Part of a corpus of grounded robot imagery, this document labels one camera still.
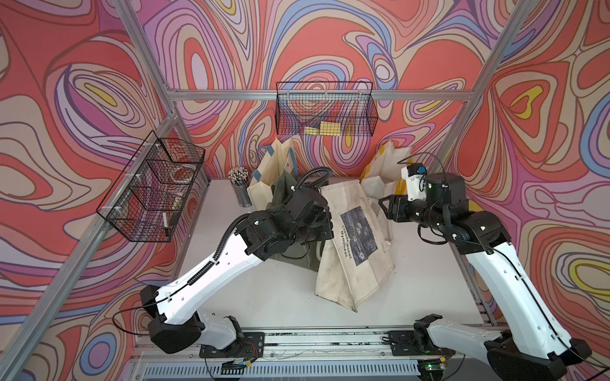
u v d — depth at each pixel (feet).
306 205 1.38
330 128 2.70
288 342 2.47
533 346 1.19
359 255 2.37
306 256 2.57
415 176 1.81
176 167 2.83
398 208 1.83
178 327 1.23
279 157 3.63
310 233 1.80
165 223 2.36
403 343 2.40
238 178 3.15
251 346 2.36
